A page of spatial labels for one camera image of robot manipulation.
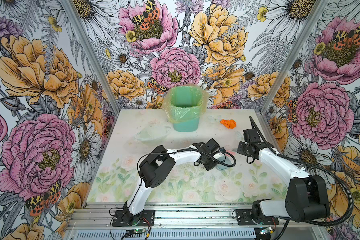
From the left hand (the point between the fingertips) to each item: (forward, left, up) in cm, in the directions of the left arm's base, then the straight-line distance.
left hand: (209, 166), depth 91 cm
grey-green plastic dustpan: (-5, -4, +17) cm, 18 cm away
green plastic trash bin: (+32, +14, +20) cm, 40 cm away
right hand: (+4, -19, +8) cm, 21 cm away
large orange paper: (+33, -19, +1) cm, 38 cm away
